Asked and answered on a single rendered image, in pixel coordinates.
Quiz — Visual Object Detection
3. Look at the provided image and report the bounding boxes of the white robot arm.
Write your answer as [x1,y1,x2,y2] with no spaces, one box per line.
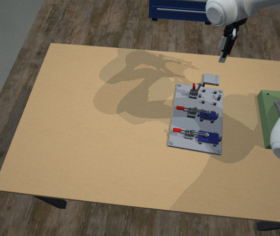
[205,0,280,159]

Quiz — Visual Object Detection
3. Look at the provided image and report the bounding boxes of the toggle clamp with red handle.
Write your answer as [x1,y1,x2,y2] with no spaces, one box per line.
[176,106,211,118]
[189,82,205,99]
[173,128,209,139]

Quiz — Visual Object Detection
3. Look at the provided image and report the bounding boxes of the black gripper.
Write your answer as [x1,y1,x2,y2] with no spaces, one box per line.
[218,18,247,63]

